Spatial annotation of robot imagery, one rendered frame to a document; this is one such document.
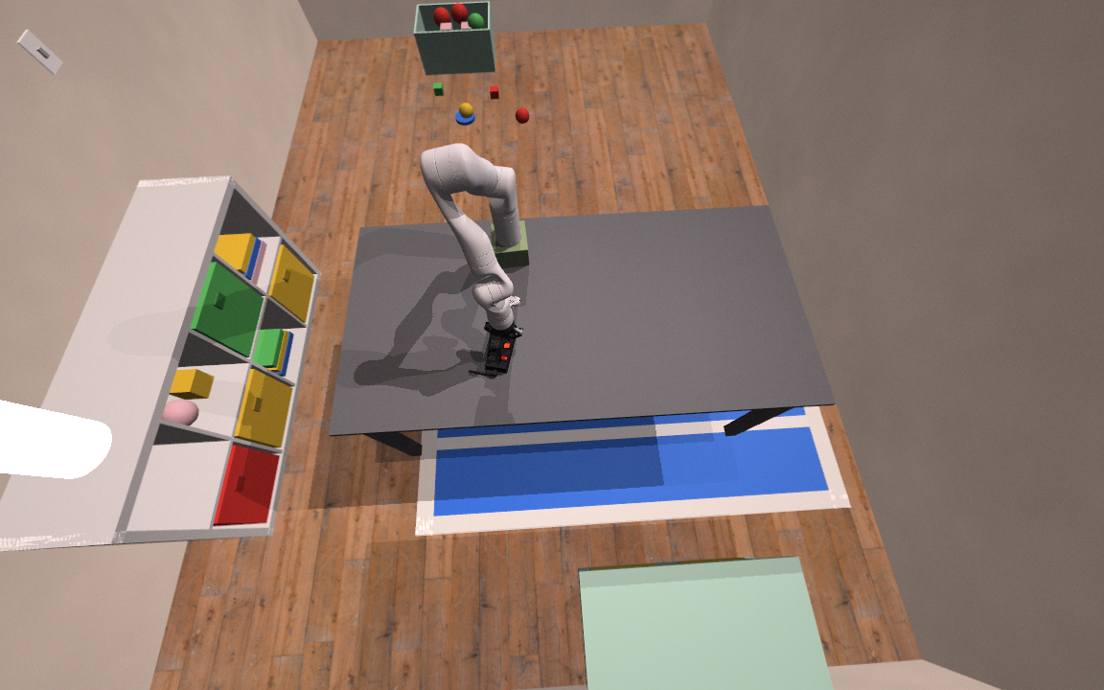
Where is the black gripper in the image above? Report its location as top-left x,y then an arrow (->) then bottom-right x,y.
484,320 -> 523,343

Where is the dark grey power strip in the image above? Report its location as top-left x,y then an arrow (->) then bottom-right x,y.
469,335 -> 516,376

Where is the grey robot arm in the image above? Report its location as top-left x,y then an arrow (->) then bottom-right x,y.
420,144 -> 521,330

